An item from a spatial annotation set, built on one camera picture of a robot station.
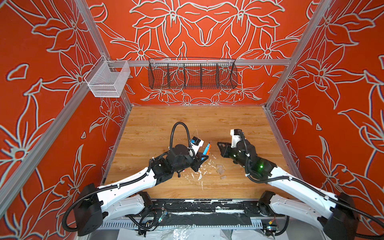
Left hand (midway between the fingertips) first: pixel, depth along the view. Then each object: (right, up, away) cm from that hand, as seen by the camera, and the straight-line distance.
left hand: (207, 155), depth 70 cm
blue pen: (-1, +3, -2) cm, 4 cm away
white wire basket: (-61, +43, +23) cm, 79 cm away
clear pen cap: (+10, -12, +17) cm, 23 cm away
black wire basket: (-24, +49, +30) cm, 62 cm away
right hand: (+5, +5, +5) cm, 8 cm away
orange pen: (+1, +4, -3) cm, 5 cm away
